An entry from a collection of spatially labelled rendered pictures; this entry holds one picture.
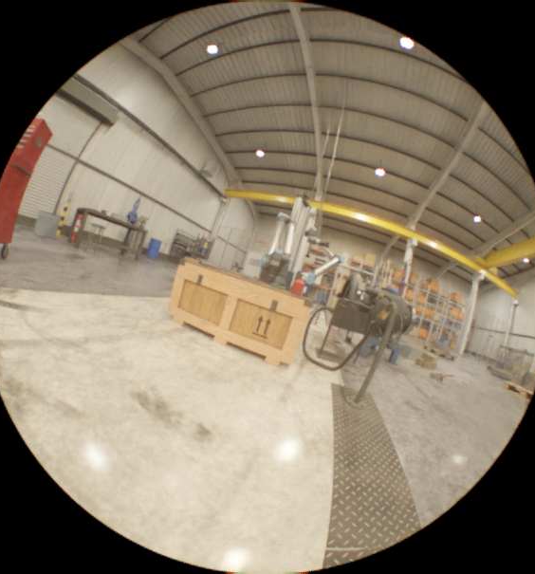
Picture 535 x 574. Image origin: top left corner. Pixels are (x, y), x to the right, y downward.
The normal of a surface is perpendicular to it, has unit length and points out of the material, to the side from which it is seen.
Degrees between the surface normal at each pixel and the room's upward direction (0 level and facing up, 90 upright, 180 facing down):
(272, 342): 90
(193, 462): 0
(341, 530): 0
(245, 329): 90
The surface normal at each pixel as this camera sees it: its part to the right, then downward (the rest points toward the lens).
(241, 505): 0.30, -0.95
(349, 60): -0.33, 0.94
